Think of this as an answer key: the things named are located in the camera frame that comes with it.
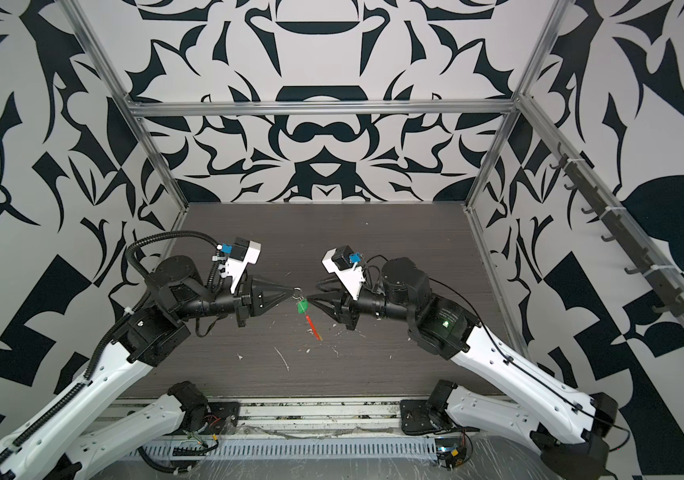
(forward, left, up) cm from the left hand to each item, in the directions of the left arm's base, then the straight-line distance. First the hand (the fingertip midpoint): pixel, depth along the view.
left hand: (294, 287), depth 56 cm
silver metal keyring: (0, -1, -2) cm, 2 cm away
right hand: (0, -4, -2) cm, 4 cm away
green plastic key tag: (-1, -1, -6) cm, 6 cm away
